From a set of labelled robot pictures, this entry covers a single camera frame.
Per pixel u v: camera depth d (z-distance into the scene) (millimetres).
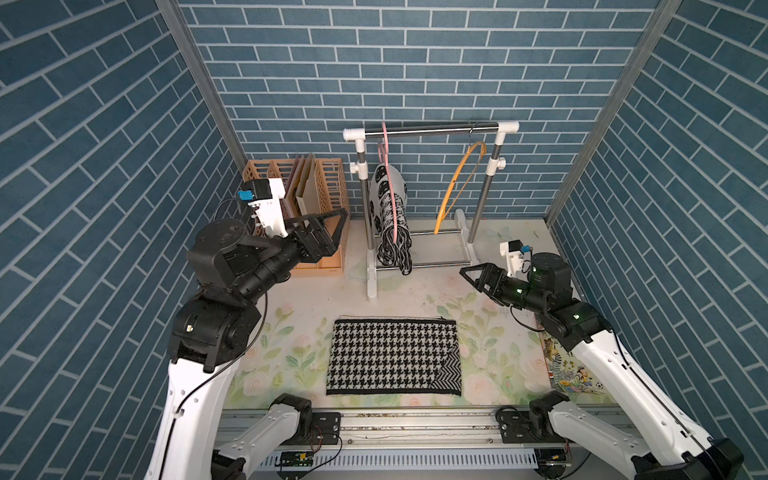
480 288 620
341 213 488
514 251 656
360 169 787
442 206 737
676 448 382
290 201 865
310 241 438
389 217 787
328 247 445
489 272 620
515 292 605
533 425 666
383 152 719
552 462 705
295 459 720
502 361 857
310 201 999
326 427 736
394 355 843
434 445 727
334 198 1127
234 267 354
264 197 419
